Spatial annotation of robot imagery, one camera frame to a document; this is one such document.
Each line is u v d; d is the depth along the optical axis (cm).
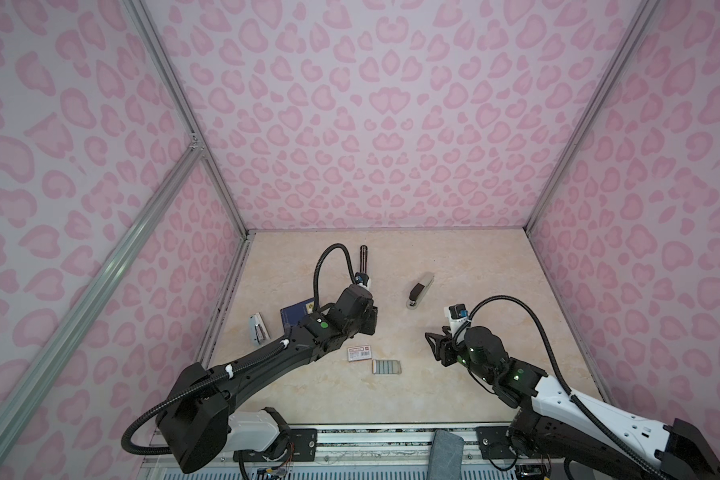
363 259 110
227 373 43
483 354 59
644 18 69
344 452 73
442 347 70
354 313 61
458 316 69
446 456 69
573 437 52
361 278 72
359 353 88
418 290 96
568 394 51
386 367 86
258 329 92
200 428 39
